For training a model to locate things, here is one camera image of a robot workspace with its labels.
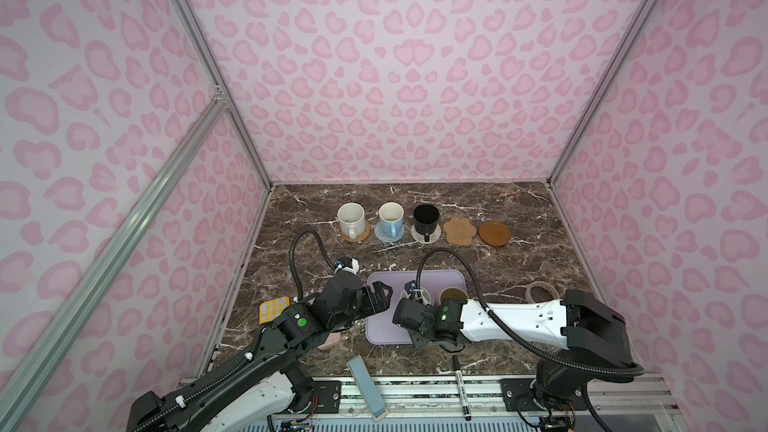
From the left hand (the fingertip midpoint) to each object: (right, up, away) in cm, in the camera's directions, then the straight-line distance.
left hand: (384, 291), depth 75 cm
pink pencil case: (-14, -14, +5) cm, 21 cm away
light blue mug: (+2, +18, +26) cm, 32 cm away
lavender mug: (+9, 0, -1) cm, 9 cm away
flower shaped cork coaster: (+25, +13, +30) cm, 41 cm away
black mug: (+13, +18, +23) cm, 32 cm away
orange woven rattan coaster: (-9, +11, +27) cm, 31 cm away
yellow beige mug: (+19, -2, +7) cm, 20 cm away
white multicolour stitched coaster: (+11, +11, +25) cm, 29 cm away
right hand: (+9, -11, +6) cm, 16 cm away
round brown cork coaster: (+37, +12, +29) cm, 49 cm away
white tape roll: (+48, -3, +16) cm, 51 cm away
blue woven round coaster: (0, +10, +29) cm, 30 cm away
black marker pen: (+20, -26, -4) cm, 33 cm away
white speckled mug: (-12, +17, +29) cm, 36 cm away
